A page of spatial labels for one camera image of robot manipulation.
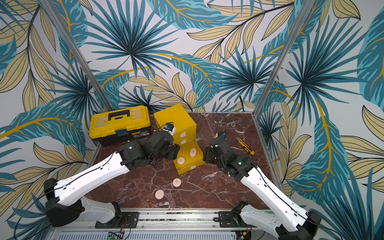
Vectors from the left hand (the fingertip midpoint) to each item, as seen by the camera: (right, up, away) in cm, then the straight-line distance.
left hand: (173, 149), depth 70 cm
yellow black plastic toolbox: (-34, +11, +18) cm, 41 cm away
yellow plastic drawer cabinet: (+5, +8, +13) cm, 16 cm away
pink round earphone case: (+2, -10, +20) cm, 23 cm away
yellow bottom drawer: (+8, -8, +24) cm, 27 cm away
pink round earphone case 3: (-9, -26, +10) cm, 29 cm away
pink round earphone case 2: (0, -21, +14) cm, 25 cm away
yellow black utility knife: (+45, -3, +29) cm, 54 cm away
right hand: (+17, -2, +4) cm, 17 cm away
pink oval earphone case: (+9, -6, +25) cm, 27 cm away
